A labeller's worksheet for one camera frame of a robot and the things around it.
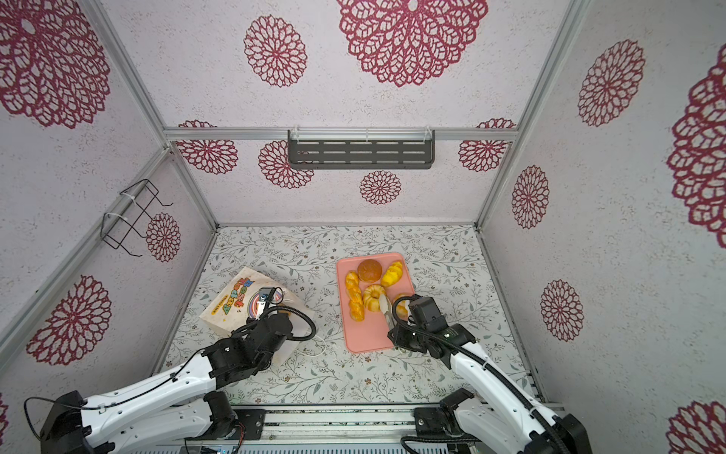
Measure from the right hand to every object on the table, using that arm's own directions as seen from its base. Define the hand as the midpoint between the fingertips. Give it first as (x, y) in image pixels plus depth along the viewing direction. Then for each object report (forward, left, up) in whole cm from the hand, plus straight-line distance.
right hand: (390, 331), depth 80 cm
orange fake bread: (+16, +11, -7) cm, 20 cm away
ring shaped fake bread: (+15, +5, -6) cm, 17 cm away
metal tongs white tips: (+8, 0, -2) cm, 8 cm away
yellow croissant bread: (+24, -2, -7) cm, 25 cm away
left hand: (+2, +32, +5) cm, 33 cm away
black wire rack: (+29, +73, +26) cm, 83 cm away
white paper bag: (+8, +42, +5) cm, 43 cm away
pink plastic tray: (+4, +6, -9) cm, 11 cm away
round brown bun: (+25, +6, -5) cm, 26 cm away
